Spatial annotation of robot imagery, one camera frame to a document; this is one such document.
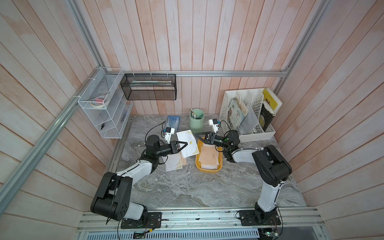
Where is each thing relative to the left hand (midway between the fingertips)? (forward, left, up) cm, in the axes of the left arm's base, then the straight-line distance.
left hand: (187, 146), depth 80 cm
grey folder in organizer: (+22, -42, -5) cm, 47 cm away
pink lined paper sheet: (+1, +2, -19) cm, 19 cm away
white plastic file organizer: (+41, -48, +2) cm, 63 cm away
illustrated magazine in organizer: (+26, -33, +1) cm, 42 cm away
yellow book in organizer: (+35, -52, +8) cm, 63 cm away
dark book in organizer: (+25, -52, -1) cm, 58 cm away
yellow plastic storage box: (+2, -7, -1) cm, 8 cm away
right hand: (+4, -5, +3) cm, 7 cm away
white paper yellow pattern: (-1, +8, -17) cm, 19 cm away
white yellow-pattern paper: (-1, -2, -1) cm, 2 cm away
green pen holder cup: (+24, -6, -6) cm, 26 cm away
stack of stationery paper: (+3, -14, -18) cm, 23 cm away
